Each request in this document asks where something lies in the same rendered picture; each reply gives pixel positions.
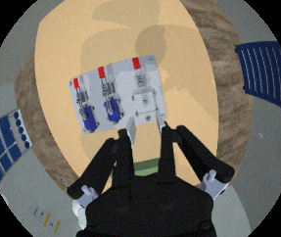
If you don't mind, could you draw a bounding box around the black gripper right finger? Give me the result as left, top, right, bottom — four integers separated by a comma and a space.
154, 112, 235, 211

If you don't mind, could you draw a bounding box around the toggle clamp with red handle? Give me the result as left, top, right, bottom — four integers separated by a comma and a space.
132, 57, 148, 108
73, 78, 88, 120
98, 67, 116, 115

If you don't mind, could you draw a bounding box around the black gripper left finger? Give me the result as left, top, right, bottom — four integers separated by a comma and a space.
67, 117, 136, 213

